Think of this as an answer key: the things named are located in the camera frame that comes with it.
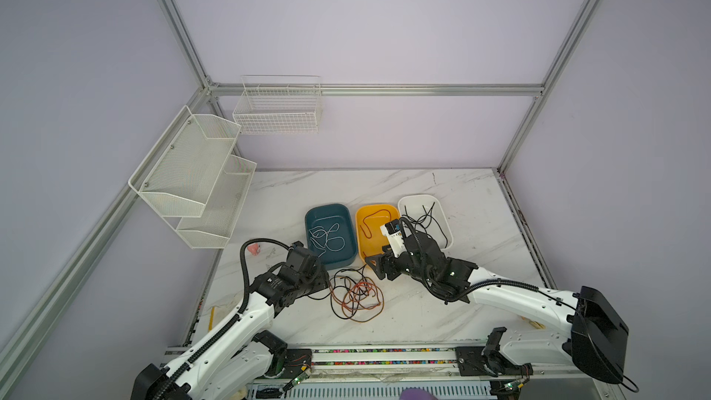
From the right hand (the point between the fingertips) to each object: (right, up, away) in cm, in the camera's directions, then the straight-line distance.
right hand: (372, 254), depth 77 cm
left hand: (-16, -9, +4) cm, 18 cm away
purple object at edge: (+11, -35, -6) cm, 37 cm away
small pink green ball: (-40, -1, +15) cm, 43 cm away
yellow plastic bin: (0, +8, +22) cm, 24 cm away
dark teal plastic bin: (-15, +2, +24) cm, 28 cm away
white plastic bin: (+21, +10, +29) cm, 37 cm away
